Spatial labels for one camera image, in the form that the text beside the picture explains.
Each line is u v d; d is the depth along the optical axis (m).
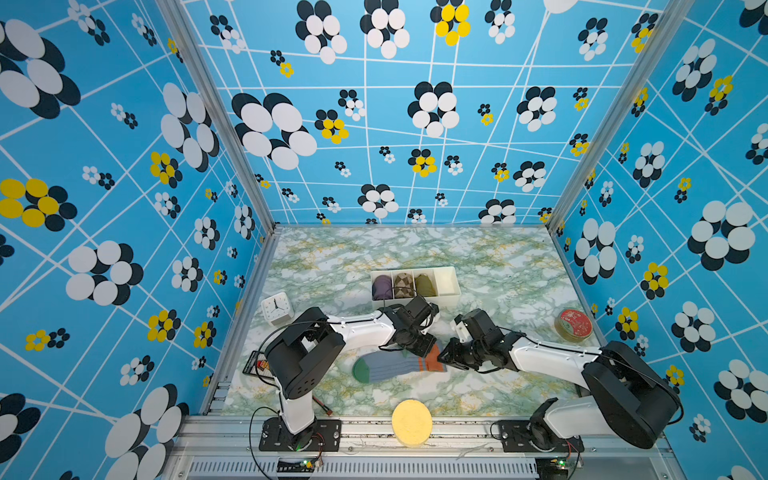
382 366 0.84
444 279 1.03
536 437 0.66
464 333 0.73
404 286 0.96
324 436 0.73
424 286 0.95
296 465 0.71
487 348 0.68
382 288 0.95
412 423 0.74
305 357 0.47
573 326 0.89
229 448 0.72
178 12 0.68
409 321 0.70
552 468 0.70
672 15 0.68
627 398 0.43
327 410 0.78
